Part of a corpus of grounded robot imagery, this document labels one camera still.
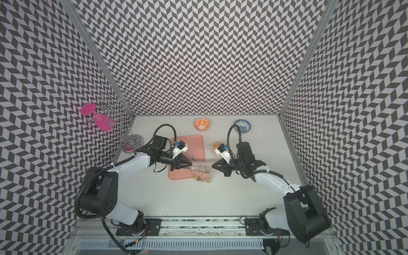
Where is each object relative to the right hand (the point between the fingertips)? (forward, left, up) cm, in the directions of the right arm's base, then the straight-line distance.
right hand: (215, 168), depth 80 cm
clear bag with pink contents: (-1, +7, -3) cm, 7 cm away
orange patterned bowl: (+38, +9, -9) cm, 40 cm away
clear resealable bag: (+17, 0, -7) cm, 19 cm away
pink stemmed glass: (+21, +60, +12) cm, 65 cm away
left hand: (+2, +13, 0) cm, 13 cm away
